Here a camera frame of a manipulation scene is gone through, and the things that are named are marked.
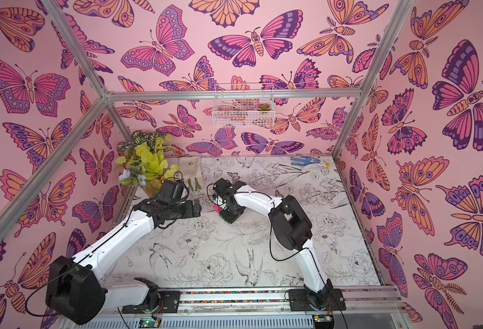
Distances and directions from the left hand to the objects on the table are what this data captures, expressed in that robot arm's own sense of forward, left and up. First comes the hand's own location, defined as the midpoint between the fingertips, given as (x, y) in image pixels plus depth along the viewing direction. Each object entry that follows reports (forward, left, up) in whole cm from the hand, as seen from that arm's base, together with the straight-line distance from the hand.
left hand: (194, 206), depth 85 cm
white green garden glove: (+30, +9, -11) cm, 33 cm away
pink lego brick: (+4, -9, -8) cm, 12 cm away
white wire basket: (+46, -16, +19) cm, 52 cm away
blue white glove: (+37, -54, -11) cm, 66 cm away
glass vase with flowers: (+19, +24, +5) cm, 31 cm away
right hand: (+1, -15, -11) cm, 18 cm away
